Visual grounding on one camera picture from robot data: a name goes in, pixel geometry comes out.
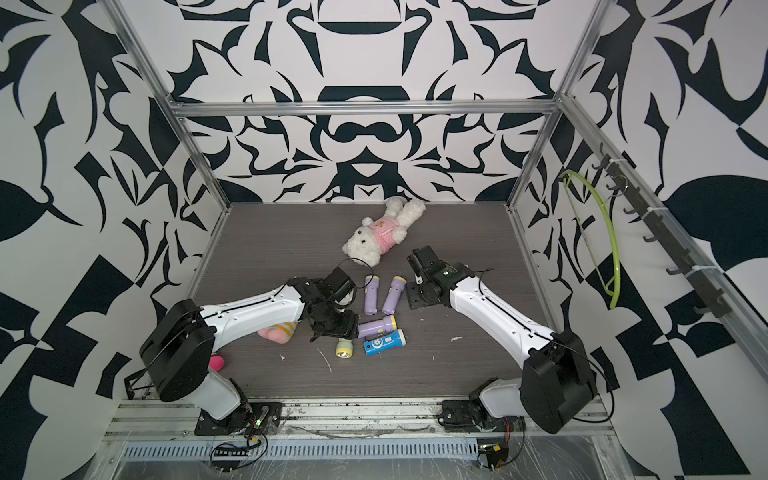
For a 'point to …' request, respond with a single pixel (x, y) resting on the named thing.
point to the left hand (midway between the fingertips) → (350, 328)
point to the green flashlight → (344, 348)
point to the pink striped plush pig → (279, 333)
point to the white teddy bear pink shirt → (375, 238)
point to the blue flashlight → (379, 344)
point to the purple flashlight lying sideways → (385, 325)
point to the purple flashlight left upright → (371, 292)
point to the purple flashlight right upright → (397, 286)
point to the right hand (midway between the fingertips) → (417, 290)
